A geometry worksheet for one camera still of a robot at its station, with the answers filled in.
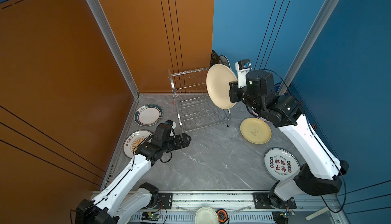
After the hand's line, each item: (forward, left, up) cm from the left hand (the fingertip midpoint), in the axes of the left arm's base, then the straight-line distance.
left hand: (185, 138), depth 79 cm
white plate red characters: (-8, -53, -14) cm, 56 cm away
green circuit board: (-32, +15, -16) cm, 39 cm away
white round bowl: (-32, -11, -15) cm, 37 cm away
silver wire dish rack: (+29, -3, -10) cm, 31 cm away
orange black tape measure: (-32, -18, -11) cm, 39 cm away
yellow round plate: (+14, -44, -14) cm, 48 cm away
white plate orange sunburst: (+7, +33, -14) cm, 37 cm away
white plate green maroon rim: (+26, +29, -14) cm, 41 cm away
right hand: (+9, -20, +31) cm, 38 cm away
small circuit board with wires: (-32, -47, -15) cm, 58 cm away
